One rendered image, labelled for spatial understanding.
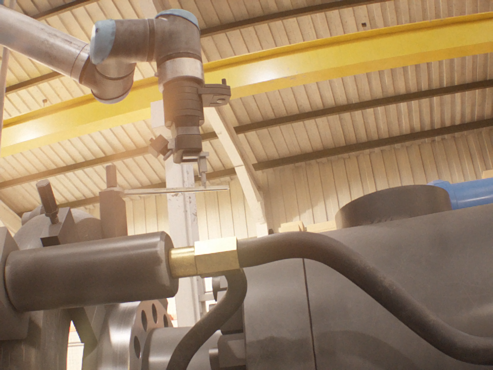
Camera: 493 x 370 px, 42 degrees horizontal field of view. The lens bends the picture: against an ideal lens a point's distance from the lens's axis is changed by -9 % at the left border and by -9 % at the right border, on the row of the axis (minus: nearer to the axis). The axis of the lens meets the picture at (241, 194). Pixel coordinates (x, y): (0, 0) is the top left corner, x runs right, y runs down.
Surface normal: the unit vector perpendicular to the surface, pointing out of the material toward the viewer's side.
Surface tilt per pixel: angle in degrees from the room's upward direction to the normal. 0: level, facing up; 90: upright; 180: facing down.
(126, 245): 63
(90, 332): 140
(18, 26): 103
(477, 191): 71
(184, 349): 107
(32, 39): 118
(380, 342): 78
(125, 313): 40
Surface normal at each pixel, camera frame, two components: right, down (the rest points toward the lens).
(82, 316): 0.00, 0.47
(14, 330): 0.05, 0.72
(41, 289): -0.04, 0.25
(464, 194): -0.16, -0.63
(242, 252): -0.11, -0.15
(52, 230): -0.17, -0.87
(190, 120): 0.24, -0.12
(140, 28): 0.24, -0.35
